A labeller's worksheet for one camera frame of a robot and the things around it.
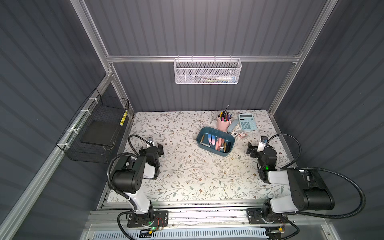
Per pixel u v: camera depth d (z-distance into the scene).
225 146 0.99
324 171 0.45
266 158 0.70
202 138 1.04
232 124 1.07
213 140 1.02
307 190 0.46
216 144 0.99
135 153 0.72
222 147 0.99
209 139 1.02
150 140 0.83
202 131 1.04
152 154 0.74
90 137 0.68
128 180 0.48
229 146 0.99
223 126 1.05
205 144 1.00
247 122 1.12
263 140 0.77
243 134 1.05
